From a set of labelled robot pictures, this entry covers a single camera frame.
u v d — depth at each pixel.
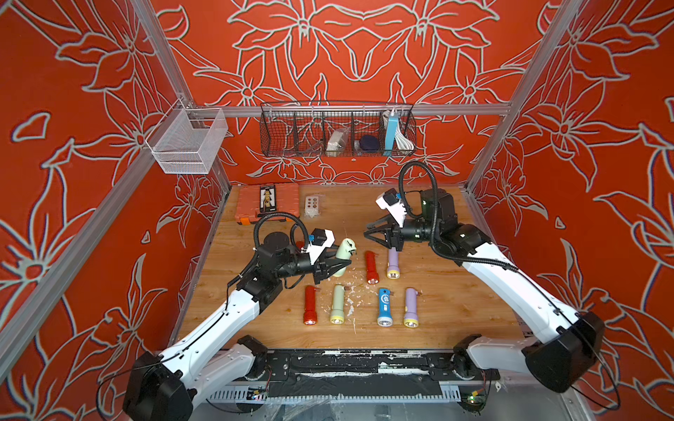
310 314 0.81
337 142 0.91
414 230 0.60
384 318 0.78
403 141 0.91
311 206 1.07
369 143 0.95
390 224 0.63
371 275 0.88
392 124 0.86
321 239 0.57
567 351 0.37
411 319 0.79
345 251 0.62
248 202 1.09
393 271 0.89
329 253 0.66
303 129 1.01
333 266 0.64
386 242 0.63
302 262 0.61
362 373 0.73
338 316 0.80
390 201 0.60
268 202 1.04
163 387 0.38
